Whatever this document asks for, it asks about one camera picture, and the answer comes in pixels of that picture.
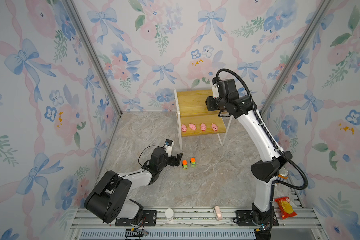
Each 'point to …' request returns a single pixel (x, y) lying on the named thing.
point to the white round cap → (169, 214)
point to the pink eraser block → (219, 216)
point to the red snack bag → (286, 207)
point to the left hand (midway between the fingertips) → (176, 150)
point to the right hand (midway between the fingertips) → (209, 99)
